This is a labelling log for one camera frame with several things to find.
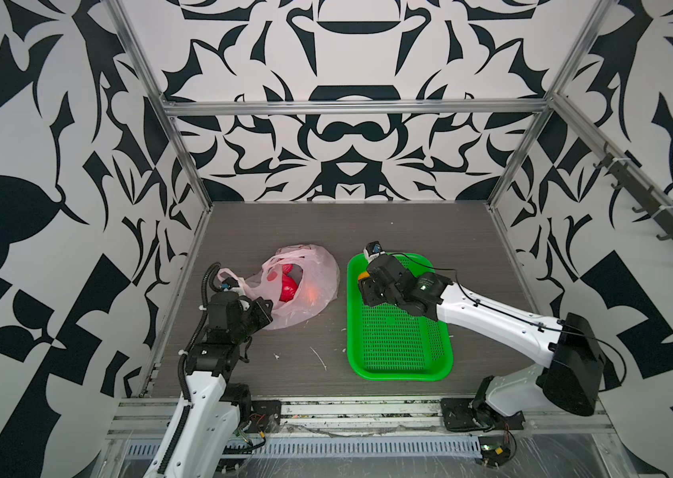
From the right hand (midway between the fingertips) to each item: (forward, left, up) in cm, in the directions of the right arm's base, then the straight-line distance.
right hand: (366, 278), depth 81 cm
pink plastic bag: (+3, +19, -7) cm, 20 cm away
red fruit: (+3, +22, -8) cm, 24 cm away
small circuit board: (-37, -29, -17) cm, 50 cm away
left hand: (-4, +26, -2) cm, 26 cm away
